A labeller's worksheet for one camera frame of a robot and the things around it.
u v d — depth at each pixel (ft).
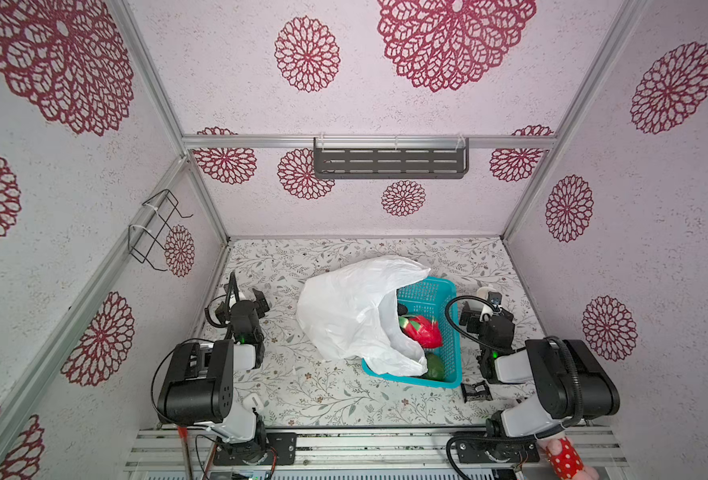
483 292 2.72
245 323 2.30
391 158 3.19
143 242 2.48
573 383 1.42
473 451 2.40
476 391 2.67
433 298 3.28
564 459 2.21
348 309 2.88
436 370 2.68
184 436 2.43
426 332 2.80
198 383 1.50
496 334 2.33
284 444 2.46
